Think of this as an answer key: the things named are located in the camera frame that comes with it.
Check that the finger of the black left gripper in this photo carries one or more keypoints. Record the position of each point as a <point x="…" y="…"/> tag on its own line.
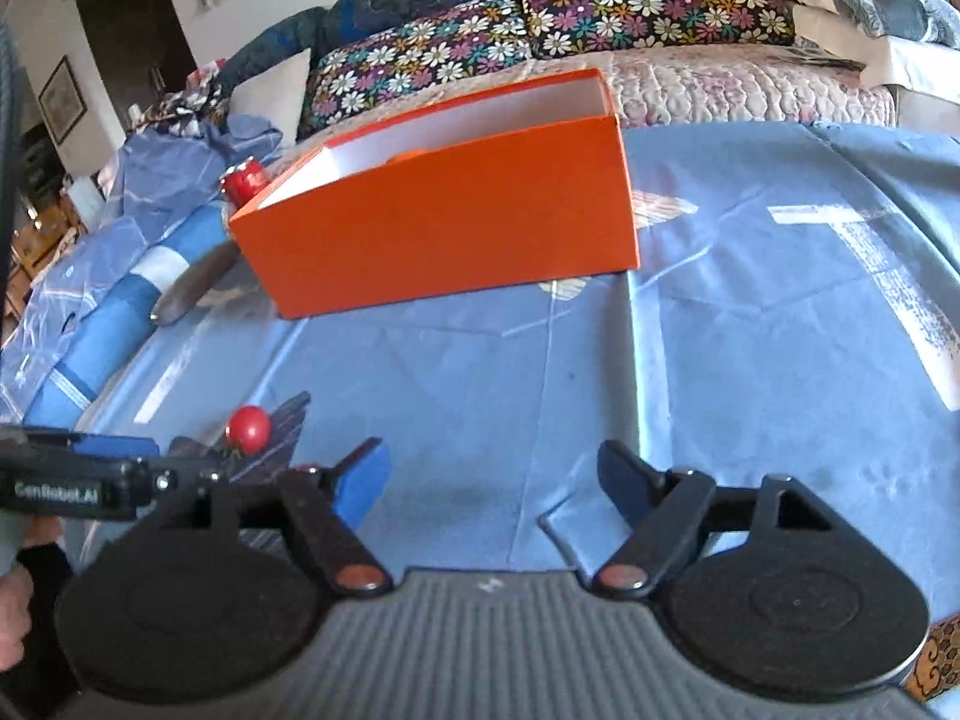
<point x="114" y="448"/>
<point x="173" y="478"/>

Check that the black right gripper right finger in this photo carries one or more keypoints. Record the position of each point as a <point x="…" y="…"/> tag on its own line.
<point x="665" y="511"/>

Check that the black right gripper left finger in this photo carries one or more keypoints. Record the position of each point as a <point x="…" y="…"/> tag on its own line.
<point x="325" y="507"/>

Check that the red cherry tomato front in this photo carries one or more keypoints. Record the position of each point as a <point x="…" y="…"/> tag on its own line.
<point x="248" y="430"/>

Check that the left hand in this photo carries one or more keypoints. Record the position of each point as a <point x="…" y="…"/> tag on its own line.
<point x="17" y="593"/>

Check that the dark striped cloth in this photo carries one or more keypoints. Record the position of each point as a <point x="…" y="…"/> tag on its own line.
<point x="287" y="421"/>

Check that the blue striped rolled cloth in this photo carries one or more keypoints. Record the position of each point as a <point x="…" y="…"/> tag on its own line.
<point x="110" y="335"/>

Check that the dark oblong case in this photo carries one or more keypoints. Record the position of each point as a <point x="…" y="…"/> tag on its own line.
<point x="194" y="283"/>

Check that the blue bed sheet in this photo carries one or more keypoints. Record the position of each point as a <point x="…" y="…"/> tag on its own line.
<point x="795" y="311"/>

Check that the red soda can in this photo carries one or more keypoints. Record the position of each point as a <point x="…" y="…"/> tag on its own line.
<point x="240" y="183"/>

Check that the orange cardboard box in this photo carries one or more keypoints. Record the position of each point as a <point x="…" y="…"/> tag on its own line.
<point x="512" y="185"/>

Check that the white pillow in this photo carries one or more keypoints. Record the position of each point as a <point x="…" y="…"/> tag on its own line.
<point x="276" y="95"/>

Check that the floral cushion left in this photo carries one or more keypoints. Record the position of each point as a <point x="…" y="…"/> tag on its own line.
<point x="471" y="39"/>

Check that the floral cushion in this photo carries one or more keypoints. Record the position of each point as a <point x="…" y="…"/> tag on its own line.
<point x="558" y="28"/>
<point x="471" y="39"/>

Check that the quilted pink bedspread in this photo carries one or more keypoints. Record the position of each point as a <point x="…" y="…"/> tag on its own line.
<point x="693" y="85"/>

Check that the floral cushion right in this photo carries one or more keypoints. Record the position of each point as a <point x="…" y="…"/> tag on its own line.
<point x="558" y="28"/>

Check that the framed wall picture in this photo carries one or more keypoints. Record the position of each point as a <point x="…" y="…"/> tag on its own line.
<point x="61" y="102"/>

